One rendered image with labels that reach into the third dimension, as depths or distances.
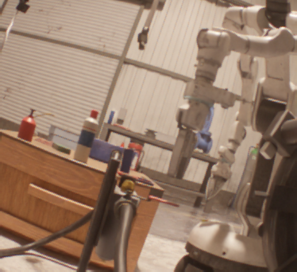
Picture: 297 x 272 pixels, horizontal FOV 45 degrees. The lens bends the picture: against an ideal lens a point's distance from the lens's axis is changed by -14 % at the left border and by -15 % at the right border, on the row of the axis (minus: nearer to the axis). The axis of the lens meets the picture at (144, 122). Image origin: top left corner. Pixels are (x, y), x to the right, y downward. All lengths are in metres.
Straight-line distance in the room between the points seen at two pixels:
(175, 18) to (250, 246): 8.77
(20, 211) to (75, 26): 8.66
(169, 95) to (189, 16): 2.15
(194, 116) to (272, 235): 0.46
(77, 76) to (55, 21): 1.73
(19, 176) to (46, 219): 0.22
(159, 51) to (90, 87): 1.84
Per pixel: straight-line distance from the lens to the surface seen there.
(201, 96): 1.01
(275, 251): 1.19
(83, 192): 1.66
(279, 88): 1.69
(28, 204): 1.73
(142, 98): 9.57
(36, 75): 10.05
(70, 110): 9.67
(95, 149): 2.37
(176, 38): 9.92
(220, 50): 1.05
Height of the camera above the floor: 0.58
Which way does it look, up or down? 5 degrees up
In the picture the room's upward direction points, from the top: 18 degrees clockwise
